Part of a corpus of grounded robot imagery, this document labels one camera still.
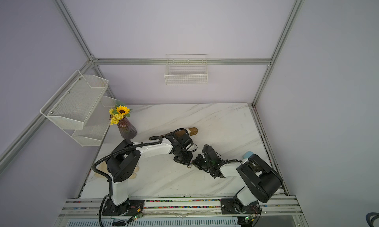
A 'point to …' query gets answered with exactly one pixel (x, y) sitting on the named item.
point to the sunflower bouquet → (118, 113)
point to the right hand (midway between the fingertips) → (192, 163)
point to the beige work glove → (103, 167)
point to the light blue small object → (247, 154)
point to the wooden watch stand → (194, 131)
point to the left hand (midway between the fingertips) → (188, 165)
